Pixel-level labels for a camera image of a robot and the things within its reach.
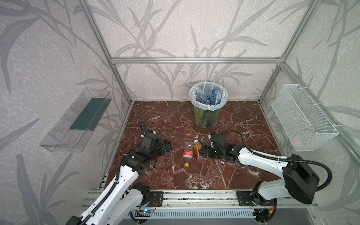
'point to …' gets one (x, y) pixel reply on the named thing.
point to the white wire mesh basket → (306, 126)
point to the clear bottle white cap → (202, 97)
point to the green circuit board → (147, 210)
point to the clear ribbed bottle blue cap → (217, 95)
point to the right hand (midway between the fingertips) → (203, 148)
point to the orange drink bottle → (198, 146)
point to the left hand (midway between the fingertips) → (168, 142)
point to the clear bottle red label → (188, 152)
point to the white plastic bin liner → (207, 86)
